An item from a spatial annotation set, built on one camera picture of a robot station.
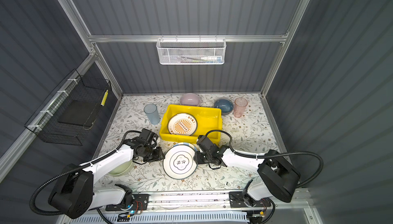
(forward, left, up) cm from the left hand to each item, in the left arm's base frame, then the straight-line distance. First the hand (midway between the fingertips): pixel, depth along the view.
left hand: (163, 157), depth 85 cm
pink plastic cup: (+29, -49, +10) cm, 58 cm away
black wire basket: (+18, +43, +25) cm, 53 cm away
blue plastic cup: (+24, +7, +13) cm, 28 cm away
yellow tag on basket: (+26, +30, +23) cm, 46 cm away
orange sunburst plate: (+23, -10, -1) cm, 25 cm away
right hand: (-2, -19, 0) cm, 19 cm away
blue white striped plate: (+5, -19, -2) cm, 20 cm away
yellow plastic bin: (+28, -28, -3) cm, 40 cm away
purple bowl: (+43, -16, +2) cm, 46 cm away
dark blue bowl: (+36, -42, +1) cm, 56 cm away
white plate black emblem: (-3, -9, -1) cm, 9 cm away
